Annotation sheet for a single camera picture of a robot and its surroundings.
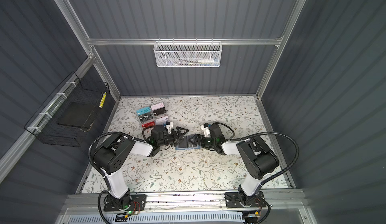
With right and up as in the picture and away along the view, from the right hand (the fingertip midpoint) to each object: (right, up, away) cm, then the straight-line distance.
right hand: (195, 142), depth 91 cm
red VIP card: (-31, +11, +8) cm, 34 cm away
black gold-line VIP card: (-25, +19, +11) cm, 33 cm away
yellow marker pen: (-52, +25, -8) cm, 58 cm away
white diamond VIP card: (-23, +12, +11) cm, 28 cm away
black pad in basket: (-58, +18, -18) cm, 63 cm away
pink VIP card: (-26, +22, +11) cm, 36 cm away
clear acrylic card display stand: (-28, +14, +11) cm, 33 cm away
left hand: (-5, +5, -1) cm, 7 cm away
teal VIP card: (-36, +19, +8) cm, 41 cm away
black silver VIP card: (-33, +15, +8) cm, 37 cm away
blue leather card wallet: (-6, -2, +2) cm, 7 cm away
